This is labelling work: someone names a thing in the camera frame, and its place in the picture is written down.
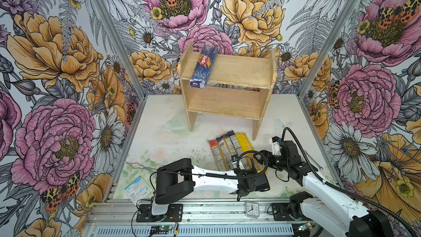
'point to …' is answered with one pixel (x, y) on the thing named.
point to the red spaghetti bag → (217, 153)
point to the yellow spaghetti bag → (247, 146)
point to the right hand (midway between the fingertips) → (258, 162)
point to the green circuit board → (165, 227)
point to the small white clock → (252, 209)
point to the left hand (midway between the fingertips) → (245, 180)
